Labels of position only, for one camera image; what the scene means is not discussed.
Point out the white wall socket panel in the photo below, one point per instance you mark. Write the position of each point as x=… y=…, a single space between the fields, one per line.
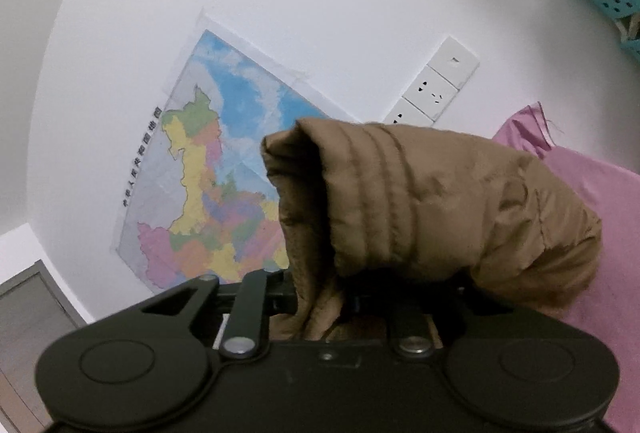
x=435 y=86

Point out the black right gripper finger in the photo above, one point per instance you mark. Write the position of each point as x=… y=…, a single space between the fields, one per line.
x=247 y=304

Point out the brown puffer jacket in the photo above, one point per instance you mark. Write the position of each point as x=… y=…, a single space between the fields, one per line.
x=381 y=205

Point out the colourful wall map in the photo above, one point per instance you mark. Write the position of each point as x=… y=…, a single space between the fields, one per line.
x=198 y=199

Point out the grey door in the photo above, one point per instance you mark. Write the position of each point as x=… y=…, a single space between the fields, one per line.
x=34 y=313

